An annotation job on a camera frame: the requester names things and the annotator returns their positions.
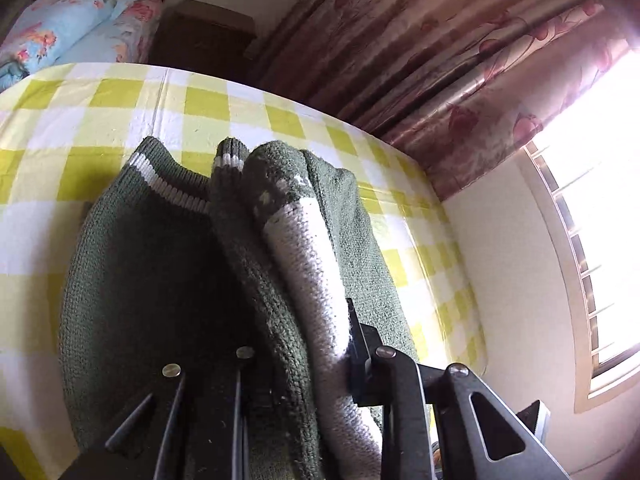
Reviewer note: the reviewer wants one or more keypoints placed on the pink floral curtain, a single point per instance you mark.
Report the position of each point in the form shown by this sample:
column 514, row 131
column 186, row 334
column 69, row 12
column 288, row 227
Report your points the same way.
column 458, row 85

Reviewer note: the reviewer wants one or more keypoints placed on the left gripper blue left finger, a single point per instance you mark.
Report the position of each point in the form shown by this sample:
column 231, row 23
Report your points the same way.
column 188, row 423

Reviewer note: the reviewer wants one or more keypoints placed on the dark wooden nightstand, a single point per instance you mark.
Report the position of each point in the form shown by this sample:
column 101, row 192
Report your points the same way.
column 204, row 39

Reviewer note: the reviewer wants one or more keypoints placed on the green and white knit sweater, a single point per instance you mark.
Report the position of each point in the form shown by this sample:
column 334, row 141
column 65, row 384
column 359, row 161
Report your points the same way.
column 150, row 284

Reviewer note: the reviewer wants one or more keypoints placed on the yellow checkered bed sheet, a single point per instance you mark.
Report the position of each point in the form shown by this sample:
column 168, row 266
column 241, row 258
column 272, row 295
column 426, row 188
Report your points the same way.
column 65, row 133

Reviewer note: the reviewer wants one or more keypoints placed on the window with metal bars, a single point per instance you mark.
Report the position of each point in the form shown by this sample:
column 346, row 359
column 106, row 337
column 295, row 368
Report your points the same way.
column 583, row 169

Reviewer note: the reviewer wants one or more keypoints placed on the light blue floral quilt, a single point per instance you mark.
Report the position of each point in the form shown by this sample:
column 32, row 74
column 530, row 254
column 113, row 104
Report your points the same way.
column 54, row 32

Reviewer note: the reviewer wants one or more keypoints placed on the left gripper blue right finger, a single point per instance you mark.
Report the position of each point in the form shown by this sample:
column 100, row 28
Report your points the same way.
column 446, row 423

